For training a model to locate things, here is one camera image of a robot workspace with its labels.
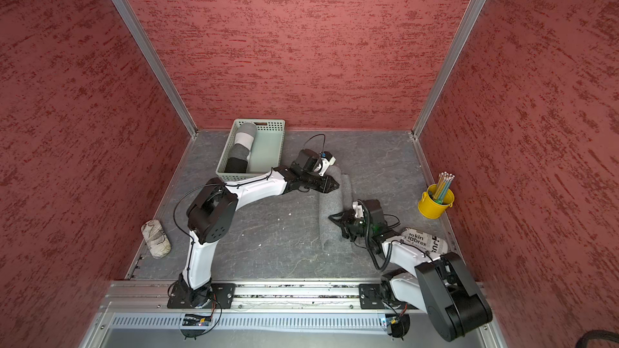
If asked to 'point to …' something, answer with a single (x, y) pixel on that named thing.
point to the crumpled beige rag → (156, 238)
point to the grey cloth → (335, 202)
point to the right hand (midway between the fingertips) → (328, 223)
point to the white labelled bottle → (429, 242)
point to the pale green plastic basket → (254, 148)
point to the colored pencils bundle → (442, 185)
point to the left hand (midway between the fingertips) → (335, 188)
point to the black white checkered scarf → (238, 157)
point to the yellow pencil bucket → (431, 209)
